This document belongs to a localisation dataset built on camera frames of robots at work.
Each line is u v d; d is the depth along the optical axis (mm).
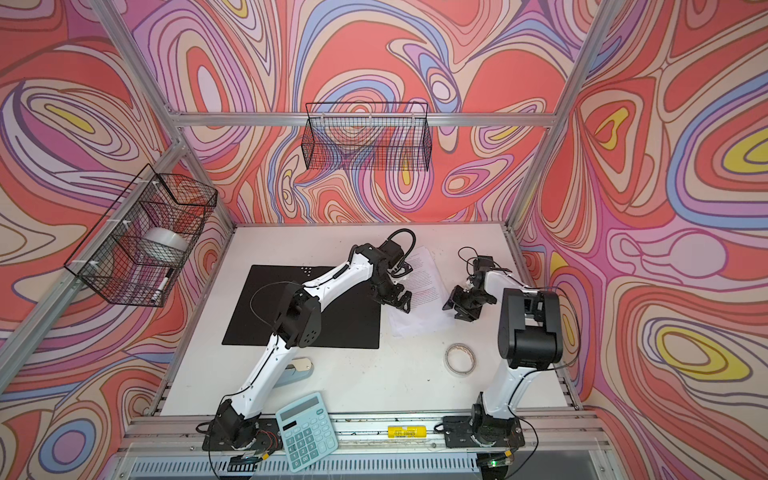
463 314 867
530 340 506
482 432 669
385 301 866
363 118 882
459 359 863
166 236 736
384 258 764
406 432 726
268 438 724
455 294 863
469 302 837
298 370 801
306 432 719
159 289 716
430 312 934
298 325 635
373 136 962
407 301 885
